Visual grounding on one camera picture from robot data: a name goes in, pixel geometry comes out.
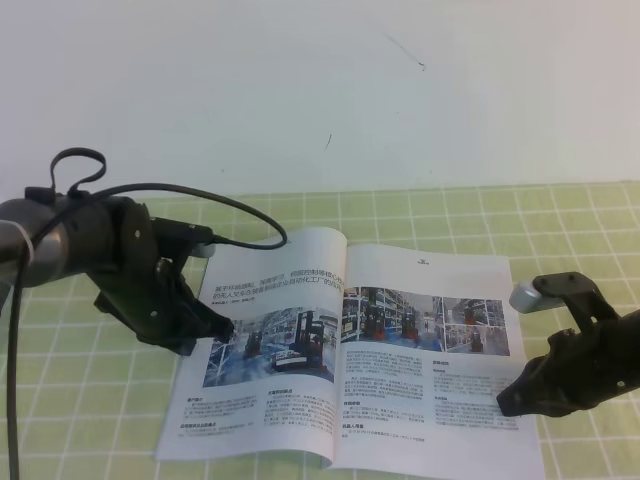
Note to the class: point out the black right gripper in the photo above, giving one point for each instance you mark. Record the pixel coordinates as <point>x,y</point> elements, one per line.
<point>585,366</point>

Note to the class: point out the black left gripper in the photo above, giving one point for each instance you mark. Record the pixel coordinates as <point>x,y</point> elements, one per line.
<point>137,263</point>

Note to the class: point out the magazine book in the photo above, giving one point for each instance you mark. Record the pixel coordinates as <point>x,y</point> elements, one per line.
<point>371,357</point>

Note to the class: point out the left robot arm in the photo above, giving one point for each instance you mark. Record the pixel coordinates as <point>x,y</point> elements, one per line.
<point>49,236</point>

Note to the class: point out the green checkered tablecloth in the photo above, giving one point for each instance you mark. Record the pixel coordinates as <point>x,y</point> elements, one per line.
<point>91,398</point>

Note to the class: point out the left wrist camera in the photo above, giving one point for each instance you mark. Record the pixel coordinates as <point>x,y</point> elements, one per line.
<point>203,251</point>

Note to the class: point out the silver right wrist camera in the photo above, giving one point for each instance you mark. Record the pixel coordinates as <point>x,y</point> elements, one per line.
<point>525,299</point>

